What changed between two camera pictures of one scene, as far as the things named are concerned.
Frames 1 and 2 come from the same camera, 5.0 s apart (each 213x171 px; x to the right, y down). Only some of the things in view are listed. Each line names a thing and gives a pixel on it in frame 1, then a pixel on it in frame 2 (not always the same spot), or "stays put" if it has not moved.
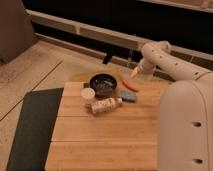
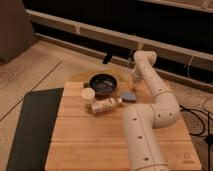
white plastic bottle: [106, 104] stays put
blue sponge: [128, 96] stays put
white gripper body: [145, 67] -> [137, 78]
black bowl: [103, 85] stays put
